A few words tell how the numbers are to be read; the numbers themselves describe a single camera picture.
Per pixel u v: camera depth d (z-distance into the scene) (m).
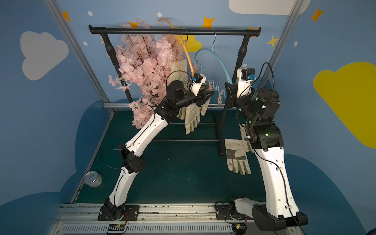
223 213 0.74
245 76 0.42
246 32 0.56
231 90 0.49
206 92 0.64
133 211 0.74
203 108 0.92
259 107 0.38
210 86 0.70
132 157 0.52
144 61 0.74
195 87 0.60
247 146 1.01
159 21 0.72
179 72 0.81
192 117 0.86
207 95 0.66
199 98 0.62
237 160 0.93
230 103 0.49
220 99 0.66
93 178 0.80
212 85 0.70
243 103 0.47
